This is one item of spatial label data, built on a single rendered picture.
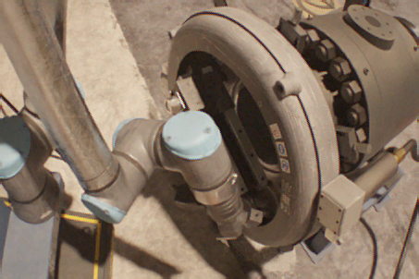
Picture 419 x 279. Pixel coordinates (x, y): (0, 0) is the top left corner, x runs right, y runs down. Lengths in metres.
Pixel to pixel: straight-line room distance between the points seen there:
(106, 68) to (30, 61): 1.75
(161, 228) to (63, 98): 1.16
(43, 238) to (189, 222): 0.84
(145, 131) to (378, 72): 0.76
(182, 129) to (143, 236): 0.99
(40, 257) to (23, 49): 0.62
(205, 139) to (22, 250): 0.61
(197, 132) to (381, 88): 0.70
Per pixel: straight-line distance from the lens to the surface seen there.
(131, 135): 0.76
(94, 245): 1.29
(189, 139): 0.67
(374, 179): 0.95
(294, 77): 0.82
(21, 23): 0.52
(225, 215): 0.82
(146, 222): 1.67
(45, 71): 0.54
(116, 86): 2.15
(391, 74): 1.26
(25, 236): 1.04
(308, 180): 0.87
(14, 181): 0.89
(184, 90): 1.09
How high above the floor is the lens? 1.50
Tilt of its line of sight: 52 degrees down
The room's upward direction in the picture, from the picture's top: 5 degrees clockwise
